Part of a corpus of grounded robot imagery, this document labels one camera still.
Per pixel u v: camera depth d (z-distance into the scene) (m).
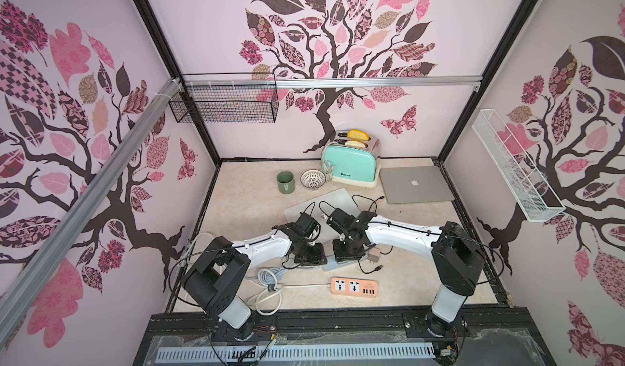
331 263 0.84
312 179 1.10
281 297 0.79
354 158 1.03
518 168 0.72
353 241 0.63
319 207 0.74
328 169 1.02
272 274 0.79
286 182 1.06
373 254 0.87
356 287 0.79
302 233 0.71
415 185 1.10
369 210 1.01
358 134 1.04
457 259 0.46
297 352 0.70
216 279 0.44
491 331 0.73
